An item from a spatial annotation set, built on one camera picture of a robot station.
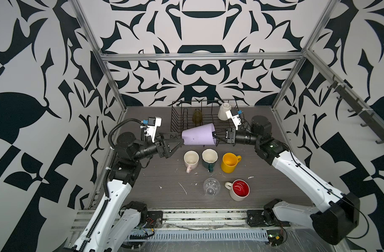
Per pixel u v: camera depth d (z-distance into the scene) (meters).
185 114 1.09
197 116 1.05
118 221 0.57
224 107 1.05
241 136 0.61
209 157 0.87
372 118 0.55
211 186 0.83
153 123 0.56
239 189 0.81
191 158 0.90
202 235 0.71
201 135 0.61
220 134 0.66
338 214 0.38
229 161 0.91
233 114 0.64
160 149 0.55
